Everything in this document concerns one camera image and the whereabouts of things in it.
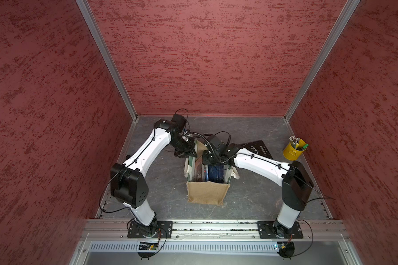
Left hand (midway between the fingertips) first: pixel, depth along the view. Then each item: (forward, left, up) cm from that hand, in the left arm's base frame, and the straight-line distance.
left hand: (194, 159), depth 77 cm
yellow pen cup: (+11, -56, -11) cm, 58 cm away
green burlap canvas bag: (-13, -6, -7) cm, 16 cm away
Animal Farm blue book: (-6, -6, -6) cm, 10 cm away
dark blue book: (-3, -11, -10) cm, 15 cm away
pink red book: (0, -2, -13) cm, 13 cm away
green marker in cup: (+13, -62, -8) cm, 64 cm away
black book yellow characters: (+19, -39, -18) cm, 48 cm away
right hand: (+2, -4, -7) cm, 9 cm away
